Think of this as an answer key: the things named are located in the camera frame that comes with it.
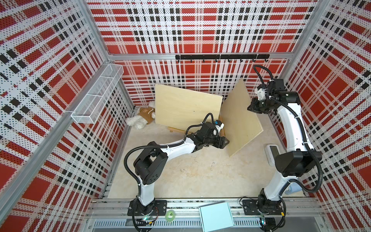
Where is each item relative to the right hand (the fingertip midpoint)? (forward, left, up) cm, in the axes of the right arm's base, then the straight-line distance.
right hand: (251, 108), depth 78 cm
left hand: (-10, +13, -16) cm, 23 cm away
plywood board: (+8, +41, -8) cm, 42 cm away
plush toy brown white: (+16, +69, -22) cm, 74 cm away
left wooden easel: (+6, +49, -28) cm, 56 cm away
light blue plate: (-48, +22, -25) cm, 58 cm away
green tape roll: (-45, +45, -29) cm, 70 cm away
